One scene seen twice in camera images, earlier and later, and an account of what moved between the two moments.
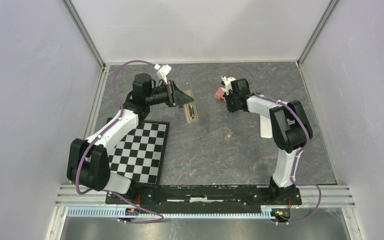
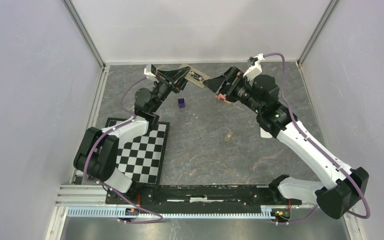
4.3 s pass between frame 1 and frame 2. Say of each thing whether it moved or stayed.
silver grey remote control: moved
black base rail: stayed
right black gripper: moved
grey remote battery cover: stayed
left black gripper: moved
